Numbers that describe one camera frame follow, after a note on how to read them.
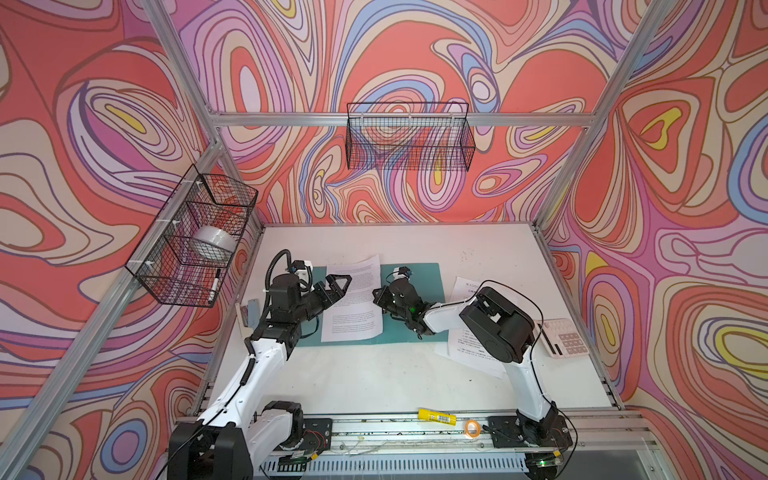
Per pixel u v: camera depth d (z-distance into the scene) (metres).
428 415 0.75
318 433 0.72
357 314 0.94
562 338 0.88
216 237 0.72
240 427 0.41
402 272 0.91
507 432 0.73
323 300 0.71
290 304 0.62
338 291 0.71
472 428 0.75
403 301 0.78
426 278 1.06
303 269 0.72
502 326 0.56
